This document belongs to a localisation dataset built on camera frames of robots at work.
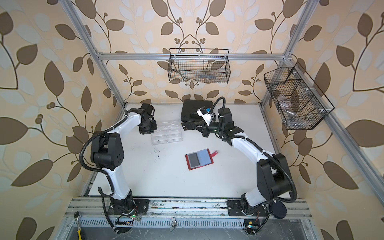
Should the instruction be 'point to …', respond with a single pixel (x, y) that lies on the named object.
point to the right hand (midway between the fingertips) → (193, 126)
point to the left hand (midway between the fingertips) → (150, 129)
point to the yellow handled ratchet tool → (77, 215)
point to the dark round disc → (279, 210)
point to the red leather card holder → (199, 159)
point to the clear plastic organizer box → (167, 132)
